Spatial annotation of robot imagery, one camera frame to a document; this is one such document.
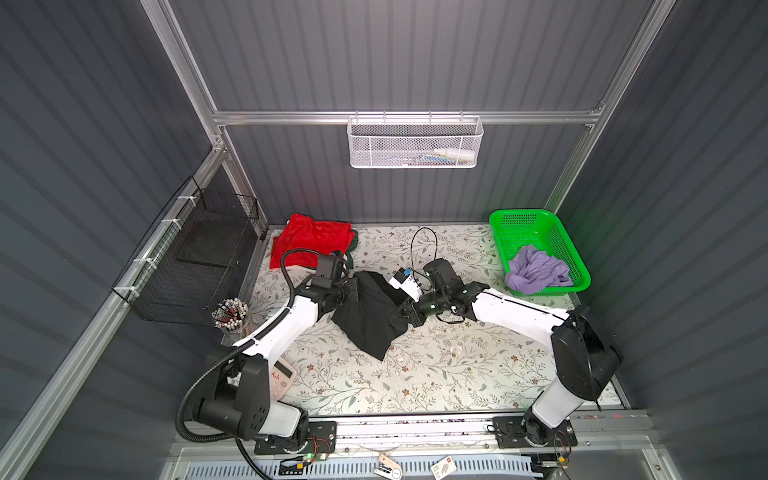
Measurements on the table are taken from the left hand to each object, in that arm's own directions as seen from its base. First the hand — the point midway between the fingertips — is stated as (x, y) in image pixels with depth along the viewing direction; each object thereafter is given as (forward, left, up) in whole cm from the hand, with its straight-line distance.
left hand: (354, 286), depth 88 cm
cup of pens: (-10, +31, +4) cm, 33 cm away
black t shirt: (-11, -4, -2) cm, 11 cm away
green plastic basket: (+29, -62, -8) cm, 69 cm away
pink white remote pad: (-22, +20, -10) cm, 31 cm away
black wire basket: (0, +39, +16) cm, 43 cm away
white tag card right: (-45, -21, -11) cm, 50 cm away
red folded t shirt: (+30, +21, -6) cm, 37 cm away
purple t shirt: (+8, -60, -6) cm, 61 cm away
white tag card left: (-44, -8, -10) cm, 46 cm away
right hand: (-11, -12, +1) cm, 16 cm away
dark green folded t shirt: (+27, +1, -9) cm, 28 cm away
